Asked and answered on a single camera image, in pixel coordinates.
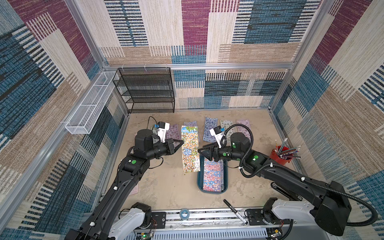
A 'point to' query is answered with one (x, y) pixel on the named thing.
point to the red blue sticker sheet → (213, 176)
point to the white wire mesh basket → (90, 110)
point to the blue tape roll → (184, 218)
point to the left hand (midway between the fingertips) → (184, 142)
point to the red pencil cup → (281, 154)
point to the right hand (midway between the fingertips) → (203, 151)
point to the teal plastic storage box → (200, 177)
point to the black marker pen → (236, 211)
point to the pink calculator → (135, 191)
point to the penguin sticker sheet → (210, 123)
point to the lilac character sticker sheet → (243, 129)
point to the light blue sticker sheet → (191, 123)
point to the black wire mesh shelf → (146, 90)
